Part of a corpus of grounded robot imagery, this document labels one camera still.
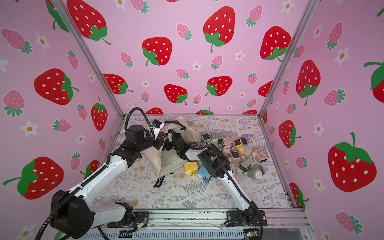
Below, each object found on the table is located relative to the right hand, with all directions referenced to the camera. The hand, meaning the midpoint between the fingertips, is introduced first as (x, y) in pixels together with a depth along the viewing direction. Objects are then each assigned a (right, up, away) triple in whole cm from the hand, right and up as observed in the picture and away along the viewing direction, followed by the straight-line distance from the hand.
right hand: (160, 141), depth 98 cm
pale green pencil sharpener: (+55, -13, -10) cm, 57 cm away
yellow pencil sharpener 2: (+21, -16, -10) cm, 28 cm away
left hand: (+9, +6, -18) cm, 21 cm away
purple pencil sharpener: (+59, +2, 0) cm, 59 cm away
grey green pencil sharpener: (+39, +1, +2) cm, 39 cm away
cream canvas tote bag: (+6, -12, -6) cm, 15 cm away
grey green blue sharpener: (+59, -16, -15) cm, 63 cm away
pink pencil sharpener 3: (+65, -8, -6) cm, 66 cm away
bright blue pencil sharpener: (+30, -18, -15) cm, 37 cm away
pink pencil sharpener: (+46, -1, 0) cm, 46 cm away
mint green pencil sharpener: (+31, +3, 0) cm, 31 cm away
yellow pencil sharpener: (+52, -2, -3) cm, 52 cm away
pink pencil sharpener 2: (+48, -9, -11) cm, 50 cm away
